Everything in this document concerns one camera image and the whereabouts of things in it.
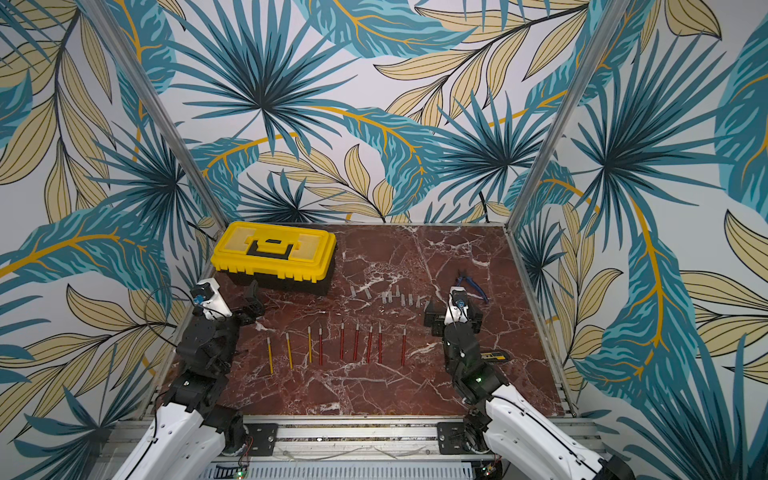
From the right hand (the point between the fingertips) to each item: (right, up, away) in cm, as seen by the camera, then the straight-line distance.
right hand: (452, 300), depth 79 cm
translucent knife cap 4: (-12, -4, +19) cm, 23 cm away
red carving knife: (-31, -13, +13) cm, 36 cm away
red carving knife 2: (-26, -14, +12) cm, 32 cm away
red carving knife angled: (-12, -16, +11) cm, 23 cm away
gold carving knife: (-51, -17, +8) cm, 54 cm away
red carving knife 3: (-22, -15, +12) cm, 29 cm away
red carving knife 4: (-19, -15, +12) cm, 27 cm away
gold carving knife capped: (-40, -15, +11) cm, 44 cm away
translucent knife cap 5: (-9, -3, +20) cm, 22 cm away
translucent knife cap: (-23, -1, +22) cm, 32 cm away
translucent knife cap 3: (-16, -2, +21) cm, 27 cm away
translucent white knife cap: (-29, 0, +22) cm, 36 cm away
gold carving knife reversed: (-46, -16, +9) cm, 49 cm away
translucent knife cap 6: (-7, -3, +19) cm, 21 cm away
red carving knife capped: (-37, -15, +11) cm, 41 cm away
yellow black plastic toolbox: (-50, +11, +9) cm, 52 cm away
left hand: (-54, +3, -4) cm, 54 cm away
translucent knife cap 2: (-18, -2, +22) cm, 28 cm away
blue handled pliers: (+9, +5, +25) cm, 27 cm away
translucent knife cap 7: (-4, -4, +19) cm, 20 cm away
